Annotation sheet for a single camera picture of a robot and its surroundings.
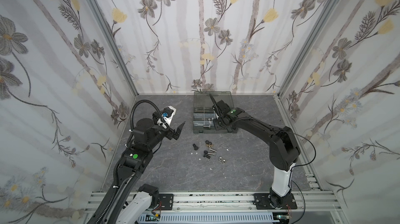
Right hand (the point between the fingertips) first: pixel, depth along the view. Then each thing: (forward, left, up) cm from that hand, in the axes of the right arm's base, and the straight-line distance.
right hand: (219, 121), depth 90 cm
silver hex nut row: (-18, -1, -10) cm, 21 cm away
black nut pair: (-8, +6, -12) cm, 16 cm away
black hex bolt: (-12, +14, -12) cm, 22 cm away
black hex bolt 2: (-17, +8, -10) cm, 21 cm away
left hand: (-10, +22, +20) cm, 31 cm away
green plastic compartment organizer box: (+9, +9, -8) cm, 16 cm away
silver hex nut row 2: (-20, -3, -10) cm, 23 cm away
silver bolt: (+2, +7, -11) cm, 13 cm away
